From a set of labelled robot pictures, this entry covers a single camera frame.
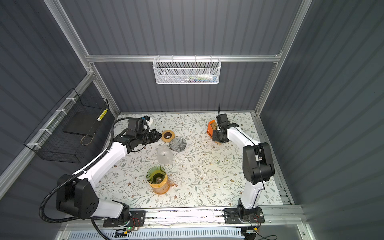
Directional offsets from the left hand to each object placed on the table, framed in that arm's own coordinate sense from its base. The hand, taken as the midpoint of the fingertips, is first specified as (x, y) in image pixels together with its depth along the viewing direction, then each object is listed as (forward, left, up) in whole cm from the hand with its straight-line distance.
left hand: (161, 134), depth 84 cm
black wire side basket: (-4, +44, +9) cm, 46 cm away
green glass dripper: (-19, +3, -9) cm, 22 cm away
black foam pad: (+4, +41, +8) cm, 42 cm away
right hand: (+4, -35, -11) cm, 37 cm away
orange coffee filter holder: (+13, -31, -14) cm, 36 cm away
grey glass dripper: (+2, -8, -14) cm, 17 cm away
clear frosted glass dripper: (-2, +1, -18) cm, 18 cm away
